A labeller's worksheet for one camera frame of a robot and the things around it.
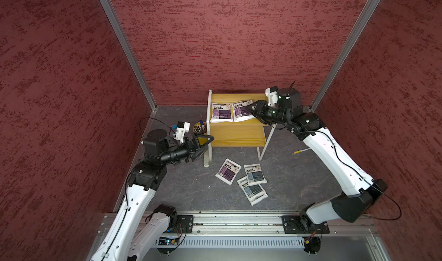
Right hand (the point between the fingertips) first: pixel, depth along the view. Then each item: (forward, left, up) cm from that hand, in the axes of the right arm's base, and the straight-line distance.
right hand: (246, 113), depth 69 cm
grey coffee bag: (-13, -6, -34) cm, 37 cm away
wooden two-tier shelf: (+4, -4, -20) cm, 20 cm away
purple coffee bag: (+2, +10, -1) cm, 10 cm away
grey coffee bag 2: (-22, -4, -33) cm, 40 cm away
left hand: (-14, +15, -3) cm, 21 cm away
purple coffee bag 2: (+2, +2, -1) cm, 3 cm away
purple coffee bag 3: (-11, +8, -35) cm, 37 cm away
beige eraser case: (-4, +20, -32) cm, 38 cm away
